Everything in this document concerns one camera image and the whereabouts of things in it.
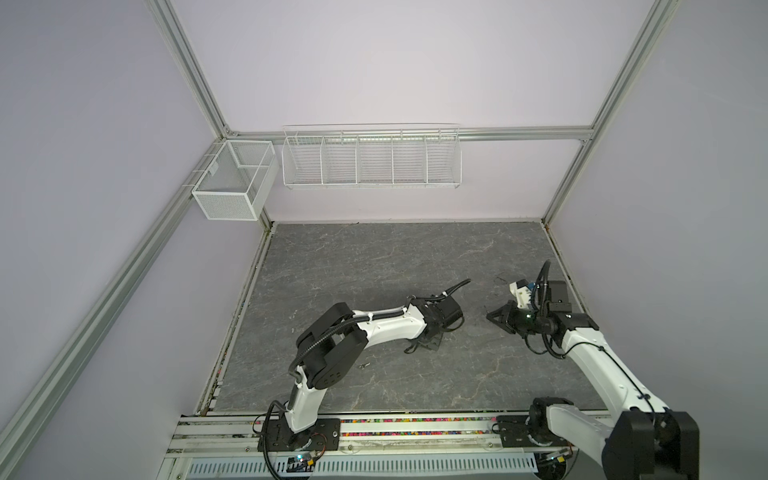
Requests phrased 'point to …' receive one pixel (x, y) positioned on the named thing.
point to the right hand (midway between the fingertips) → (490, 318)
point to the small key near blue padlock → (364, 365)
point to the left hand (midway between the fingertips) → (425, 341)
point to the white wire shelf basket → (376, 155)
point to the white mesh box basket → (238, 182)
